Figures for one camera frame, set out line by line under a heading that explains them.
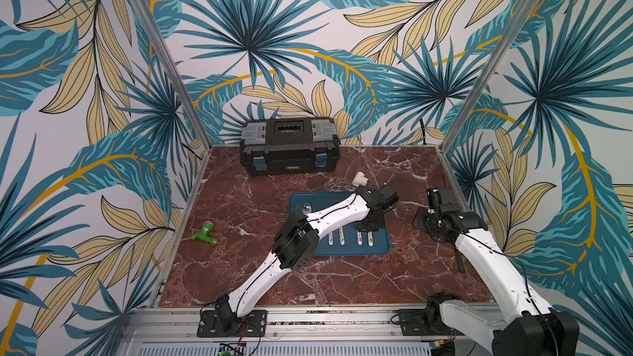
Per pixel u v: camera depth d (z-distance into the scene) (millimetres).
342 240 892
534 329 386
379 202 676
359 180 1046
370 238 880
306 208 954
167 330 721
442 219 571
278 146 968
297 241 563
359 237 902
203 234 897
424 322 725
